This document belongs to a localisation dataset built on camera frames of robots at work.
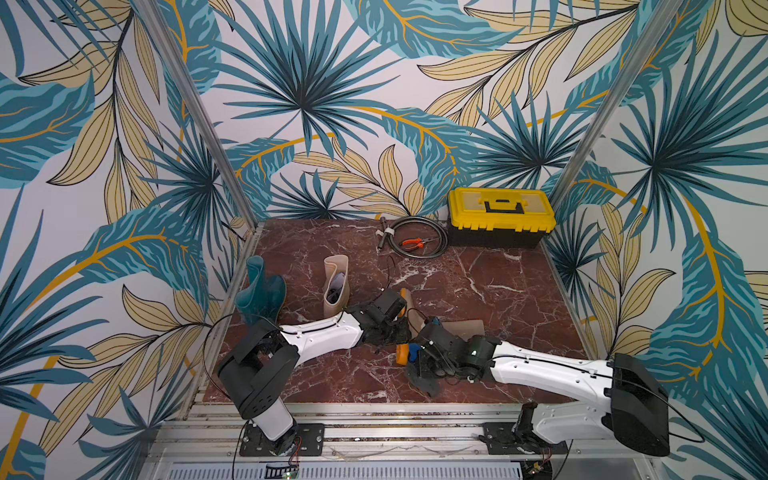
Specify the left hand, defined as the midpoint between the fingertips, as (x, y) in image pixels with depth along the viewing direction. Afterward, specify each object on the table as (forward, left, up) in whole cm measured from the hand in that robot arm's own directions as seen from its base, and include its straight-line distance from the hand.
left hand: (409, 340), depth 85 cm
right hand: (-7, -1, +1) cm, 8 cm away
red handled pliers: (+40, -6, -4) cm, 41 cm away
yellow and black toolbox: (+40, -31, +10) cm, 52 cm away
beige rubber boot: (+6, -17, -4) cm, 19 cm away
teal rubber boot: (+2, +36, +19) cm, 41 cm away
